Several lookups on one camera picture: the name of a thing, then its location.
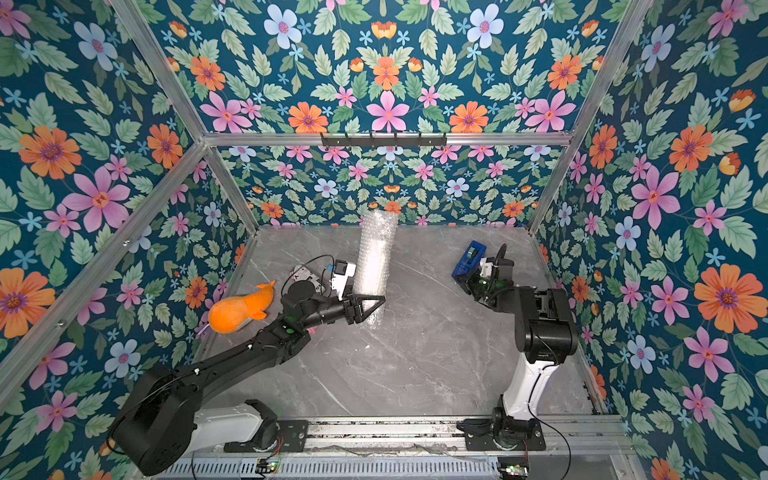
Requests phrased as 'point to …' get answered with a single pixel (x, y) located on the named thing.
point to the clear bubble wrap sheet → (373, 262)
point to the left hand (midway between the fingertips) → (382, 298)
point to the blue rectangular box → (470, 259)
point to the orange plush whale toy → (228, 314)
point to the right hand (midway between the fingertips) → (463, 272)
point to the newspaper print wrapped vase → (300, 273)
